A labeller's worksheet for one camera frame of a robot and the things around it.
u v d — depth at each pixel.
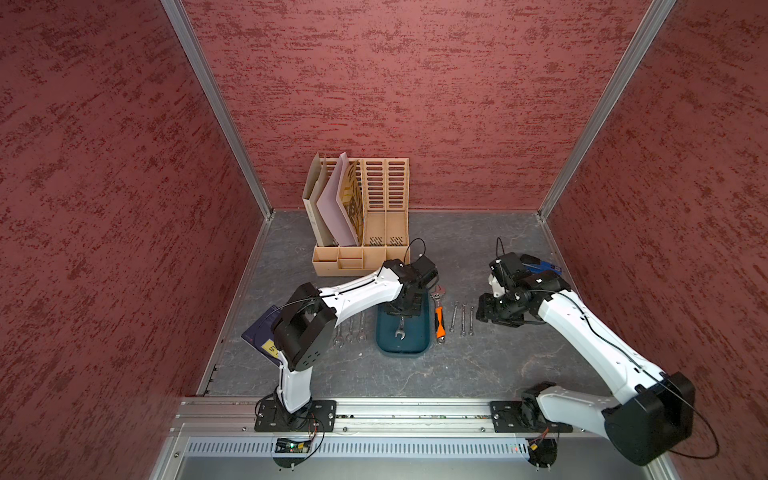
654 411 0.38
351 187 0.97
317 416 0.74
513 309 0.65
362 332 0.89
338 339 0.90
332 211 0.88
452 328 0.90
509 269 0.62
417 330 0.88
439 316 0.91
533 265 1.02
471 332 0.89
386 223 1.14
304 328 0.47
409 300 0.73
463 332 0.89
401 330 0.83
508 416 0.74
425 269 0.70
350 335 0.89
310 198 0.83
